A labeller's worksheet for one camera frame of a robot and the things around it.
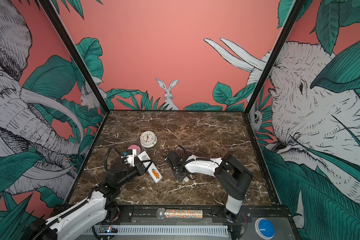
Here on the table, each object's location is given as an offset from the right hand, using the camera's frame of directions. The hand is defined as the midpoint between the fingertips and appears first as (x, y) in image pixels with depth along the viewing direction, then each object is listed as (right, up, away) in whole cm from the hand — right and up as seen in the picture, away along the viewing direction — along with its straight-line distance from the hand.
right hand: (179, 172), depth 87 cm
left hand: (-14, +10, -10) cm, 19 cm away
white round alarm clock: (-21, +19, +11) cm, 30 cm away
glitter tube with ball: (-8, -15, -16) cm, 23 cm away
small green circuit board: (-33, -21, -17) cm, 43 cm away
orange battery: (-12, +2, -9) cm, 15 cm away
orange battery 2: (-13, +2, -9) cm, 16 cm away
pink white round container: (-30, +14, +12) cm, 35 cm away
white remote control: (-14, +5, -9) cm, 18 cm away
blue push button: (+42, -21, -17) cm, 50 cm away
